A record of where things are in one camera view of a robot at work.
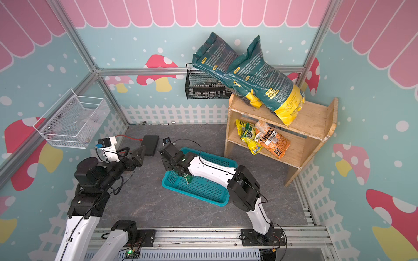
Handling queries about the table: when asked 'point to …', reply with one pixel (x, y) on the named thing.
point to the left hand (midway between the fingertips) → (138, 150)
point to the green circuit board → (132, 254)
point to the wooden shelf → (294, 144)
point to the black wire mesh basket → (201, 85)
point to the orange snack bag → (270, 140)
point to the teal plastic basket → (201, 187)
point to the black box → (149, 142)
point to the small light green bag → (189, 178)
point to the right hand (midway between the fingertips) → (170, 158)
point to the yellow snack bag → (247, 132)
